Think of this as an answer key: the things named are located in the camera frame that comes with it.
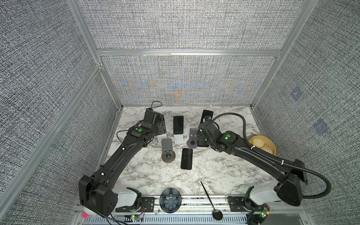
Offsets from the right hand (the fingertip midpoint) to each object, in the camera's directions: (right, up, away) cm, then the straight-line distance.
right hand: (201, 132), depth 79 cm
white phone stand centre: (-13, -6, +19) cm, 24 cm away
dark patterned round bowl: (-17, -36, -4) cm, 40 cm away
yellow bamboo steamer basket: (+43, -8, +13) cm, 46 cm away
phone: (-8, -19, +12) cm, 23 cm away
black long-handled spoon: (+7, -41, -8) cm, 42 cm away
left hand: (-22, +4, +1) cm, 23 cm away
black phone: (+6, +11, +13) cm, 18 cm away
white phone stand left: (-25, -5, +22) cm, 34 cm away
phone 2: (-1, -4, -8) cm, 9 cm away
